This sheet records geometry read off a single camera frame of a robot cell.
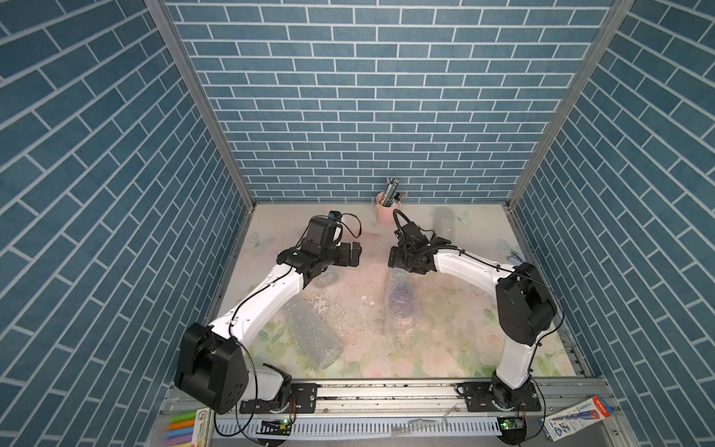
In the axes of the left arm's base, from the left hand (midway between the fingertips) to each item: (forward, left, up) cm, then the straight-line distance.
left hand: (355, 248), depth 83 cm
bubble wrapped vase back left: (-2, +9, -14) cm, 17 cm away
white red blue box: (-40, -58, -17) cm, 73 cm away
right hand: (+3, -15, -12) cm, 19 cm away
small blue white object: (+8, -59, -16) cm, 61 cm away
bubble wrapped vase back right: (+22, -34, -13) cm, 42 cm away
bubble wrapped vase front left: (-24, +10, -12) cm, 29 cm away
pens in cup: (+31, -13, -7) cm, 34 cm away
